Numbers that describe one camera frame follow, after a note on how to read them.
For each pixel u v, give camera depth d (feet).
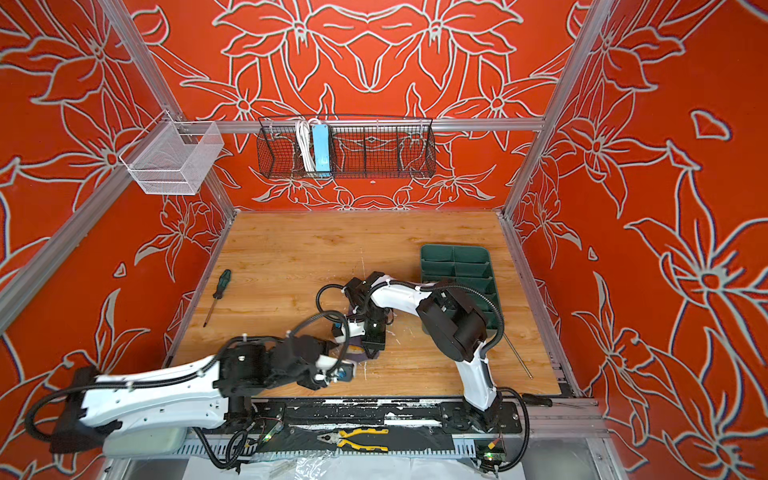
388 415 2.44
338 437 2.29
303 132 2.87
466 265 3.35
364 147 2.96
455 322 1.66
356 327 2.56
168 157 2.96
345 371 1.93
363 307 2.19
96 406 1.40
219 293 3.12
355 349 2.67
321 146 2.93
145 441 2.19
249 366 1.68
